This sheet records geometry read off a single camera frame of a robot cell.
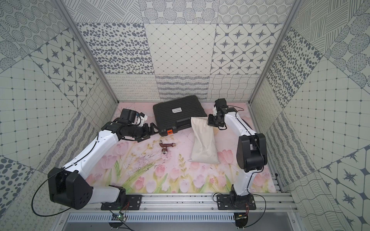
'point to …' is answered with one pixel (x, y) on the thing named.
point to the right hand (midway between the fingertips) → (210, 124)
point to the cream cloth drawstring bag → (204, 148)
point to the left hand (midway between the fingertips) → (154, 130)
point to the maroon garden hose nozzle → (164, 146)
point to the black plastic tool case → (174, 115)
